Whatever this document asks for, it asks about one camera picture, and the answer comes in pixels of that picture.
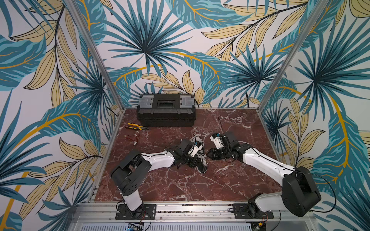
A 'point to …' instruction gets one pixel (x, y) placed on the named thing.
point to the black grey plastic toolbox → (166, 110)
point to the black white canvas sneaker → (202, 167)
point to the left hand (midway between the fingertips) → (198, 162)
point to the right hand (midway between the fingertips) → (209, 153)
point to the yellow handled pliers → (138, 127)
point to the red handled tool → (134, 140)
